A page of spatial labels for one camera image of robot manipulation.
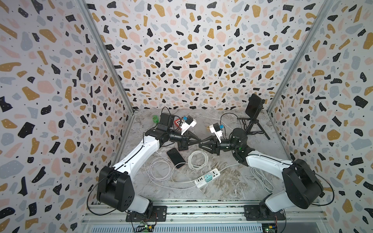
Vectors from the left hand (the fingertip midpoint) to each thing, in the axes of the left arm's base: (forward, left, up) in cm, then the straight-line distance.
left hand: (200, 141), depth 71 cm
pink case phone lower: (+4, +15, -25) cm, 30 cm away
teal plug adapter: (-11, -4, -20) cm, 23 cm away
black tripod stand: (+23, -37, -17) cm, 47 cm away
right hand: (-2, 0, -2) cm, 3 cm away
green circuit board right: (-33, -34, -27) cm, 55 cm away
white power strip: (-11, -1, -24) cm, 26 cm away
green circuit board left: (-32, +26, -27) cm, 49 cm away
